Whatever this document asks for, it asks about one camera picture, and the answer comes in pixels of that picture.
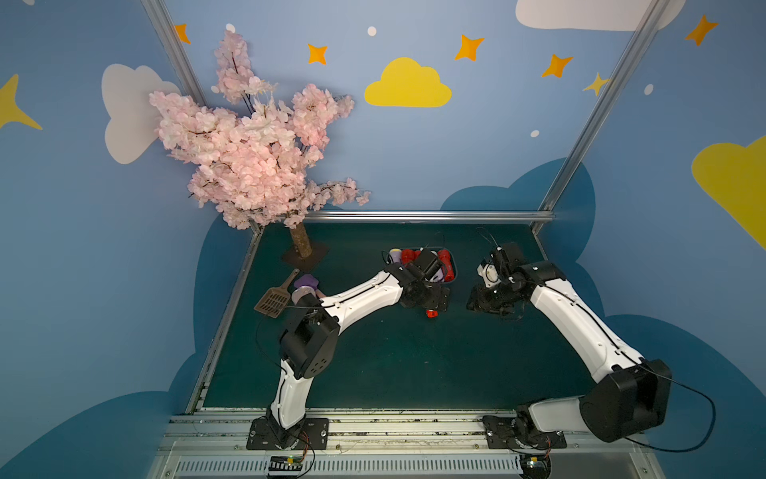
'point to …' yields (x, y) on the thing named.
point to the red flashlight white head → (431, 313)
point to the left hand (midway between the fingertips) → (437, 297)
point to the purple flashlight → (395, 254)
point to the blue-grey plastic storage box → (435, 250)
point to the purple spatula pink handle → (308, 280)
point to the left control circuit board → (285, 463)
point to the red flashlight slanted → (447, 263)
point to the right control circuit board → (535, 466)
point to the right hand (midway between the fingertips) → (479, 303)
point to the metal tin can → (301, 291)
